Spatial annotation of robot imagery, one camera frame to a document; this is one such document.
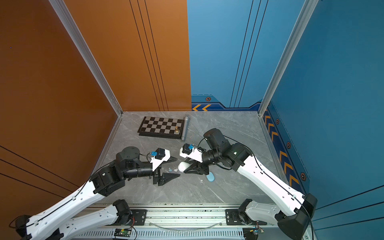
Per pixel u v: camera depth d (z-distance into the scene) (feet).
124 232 2.36
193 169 1.82
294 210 1.23
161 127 3.47
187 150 1.72
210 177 2.79
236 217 2.39
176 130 3.37
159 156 1.62
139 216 2.42
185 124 3.60
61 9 2.29
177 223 2.38
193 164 1.83
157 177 1.72
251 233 2.32
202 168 1.81
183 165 2.04
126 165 1.58
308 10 2.29
